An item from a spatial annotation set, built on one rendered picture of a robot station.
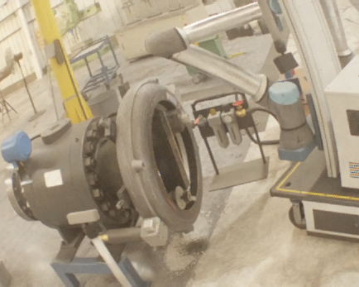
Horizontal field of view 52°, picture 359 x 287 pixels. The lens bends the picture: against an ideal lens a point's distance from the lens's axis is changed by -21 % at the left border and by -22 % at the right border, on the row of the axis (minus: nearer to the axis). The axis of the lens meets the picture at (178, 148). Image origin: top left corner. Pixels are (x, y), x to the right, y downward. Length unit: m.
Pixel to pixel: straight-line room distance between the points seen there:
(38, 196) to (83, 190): 0.35
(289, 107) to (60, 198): 1.22
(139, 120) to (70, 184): 0.51
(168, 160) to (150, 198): 0.29
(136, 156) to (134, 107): 0.23
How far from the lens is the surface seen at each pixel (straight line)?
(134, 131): 1.92
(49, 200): 2.32
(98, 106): 4.89
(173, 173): 2.18
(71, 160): 2.18
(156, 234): 1.93
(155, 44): 1.79
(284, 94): 1.89
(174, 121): 2.15
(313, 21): 1.99
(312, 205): 2.06
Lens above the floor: 1.44
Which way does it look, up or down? 22 degrees down
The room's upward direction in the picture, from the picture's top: 22 degrees counter-clockwise
